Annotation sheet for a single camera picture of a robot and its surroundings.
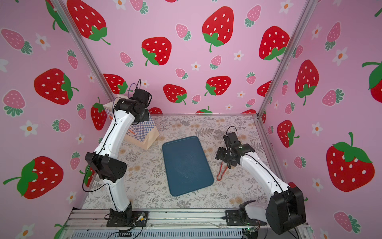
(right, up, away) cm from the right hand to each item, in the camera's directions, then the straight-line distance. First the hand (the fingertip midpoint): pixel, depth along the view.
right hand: (226, 155), depth 84 cm
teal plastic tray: (-23, -9, +8) cm, 27 cm away
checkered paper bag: (-52, +12, +7) cm, 54 cm away
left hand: (-48, +22, -1) cm, 53 cm away
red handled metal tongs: (-2, -13, +4) cm, 14 cm away
